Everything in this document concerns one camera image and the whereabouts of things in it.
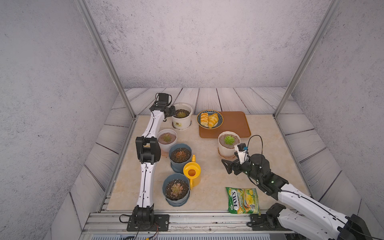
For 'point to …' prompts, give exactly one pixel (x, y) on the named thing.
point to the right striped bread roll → (212, 119)
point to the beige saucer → (230, 157)
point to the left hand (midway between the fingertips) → (174, 110)
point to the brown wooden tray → (239, 122)
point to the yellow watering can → (192, 170)
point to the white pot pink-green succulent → (166, 138)
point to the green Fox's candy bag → (242, 201)
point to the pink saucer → (164, 153)
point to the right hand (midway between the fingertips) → (230, 156)
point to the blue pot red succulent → (180, 154)
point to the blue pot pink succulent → (176, 189)
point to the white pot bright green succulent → (227, 140)
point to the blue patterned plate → (219, 123)
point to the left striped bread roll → (204, 119)
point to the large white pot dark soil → (182, 120)
